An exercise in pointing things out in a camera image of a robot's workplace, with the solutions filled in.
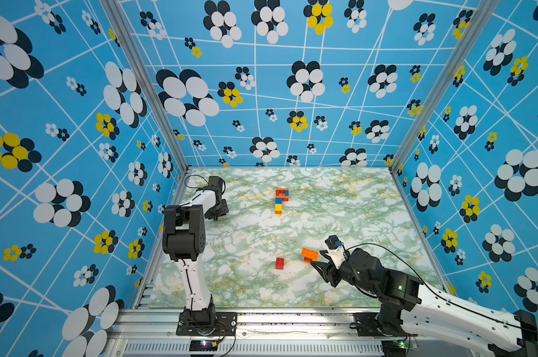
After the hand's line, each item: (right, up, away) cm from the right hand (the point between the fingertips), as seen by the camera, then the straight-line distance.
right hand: (319, 257), depth 72 cm
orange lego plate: (-12, +20, +36) cm, 43 cm away
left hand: (-40, +12, +30) cm, 52 cm away
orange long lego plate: (-1, -3, +12) cm, 13 cm away
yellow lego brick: (-13, +13, +30) cm, 35 cm away
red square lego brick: (-13, -6, +12) cm, 19 cm away
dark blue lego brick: (-13, +16, +33) cm, 39 cm away
